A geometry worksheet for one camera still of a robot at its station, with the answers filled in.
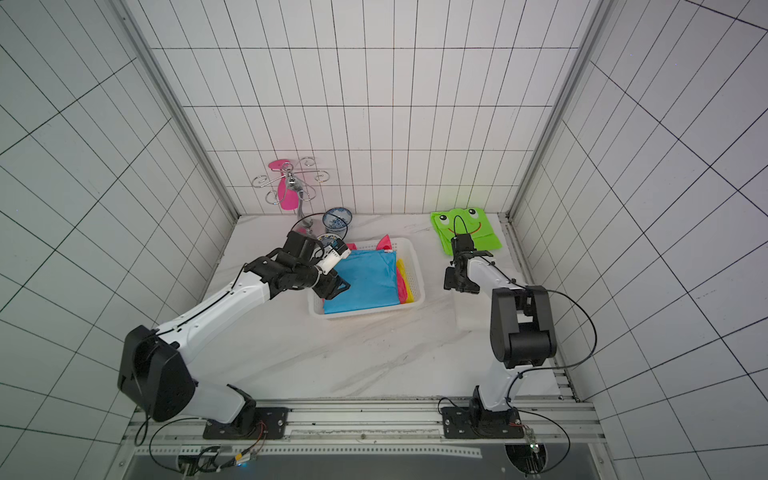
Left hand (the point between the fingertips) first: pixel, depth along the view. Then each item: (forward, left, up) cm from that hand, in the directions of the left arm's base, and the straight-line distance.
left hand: (335, 284), depth 82 cm
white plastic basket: (+18, -20, -7) cm, 28 cm away
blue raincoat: (+7, -10, -9) cm, 15 cm away
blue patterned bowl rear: (+39, +6, -14) cm, 42 cm away
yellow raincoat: (+13, -19, -10) cm, 25 cm away
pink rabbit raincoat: (+18, -14, -5) cm, 24 cm away
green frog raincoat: (+37, -38, -14) cm, 55 cm away
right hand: (+8, -35, -12) cm, 38 cm away
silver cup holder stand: (+30, +16, +12) cm, 36 cm away
